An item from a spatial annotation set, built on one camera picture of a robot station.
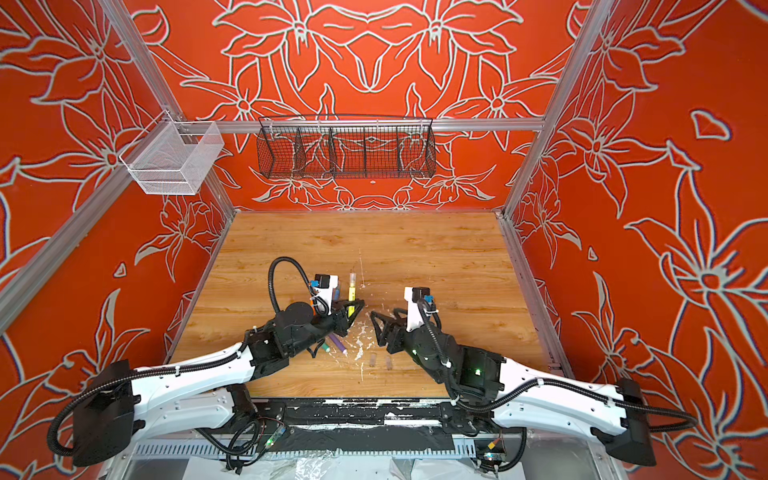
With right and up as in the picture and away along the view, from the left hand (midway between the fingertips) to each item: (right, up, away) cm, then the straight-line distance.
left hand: (363, 301), depth 72 cm
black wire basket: (-8, +47, +27) cm, 55 cm away
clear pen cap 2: (+7, -19, +9) cm, 22 cm away
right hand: (+3, -2, -6) cm, 7 cm away
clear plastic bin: (-62, +41, +19) cm, 77 cm away
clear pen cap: (+2, -19, +10) cm, 22 cm away
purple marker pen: (-8, -16, +12) cm, 21 cm away
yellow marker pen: (-3, +2, -1) cm, 4 cm away
